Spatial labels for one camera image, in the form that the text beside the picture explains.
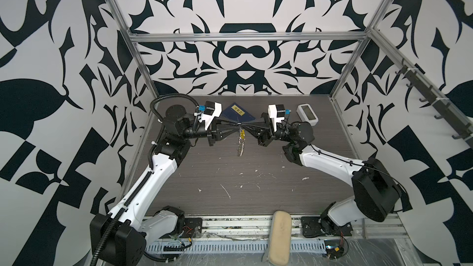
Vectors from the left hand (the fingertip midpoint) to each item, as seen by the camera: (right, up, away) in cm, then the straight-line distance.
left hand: (239, 122), depth 60 cm
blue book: (-1, +3, +51) cm, 51 cm away
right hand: (+1, -2, -2) cm, 3 cm away
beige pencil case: (+15, -47, +8) cm, 50 cm away
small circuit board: (+36, -49, +11) cm, 62 cm away
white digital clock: (+39, +3, +45) cm, 59 cm away
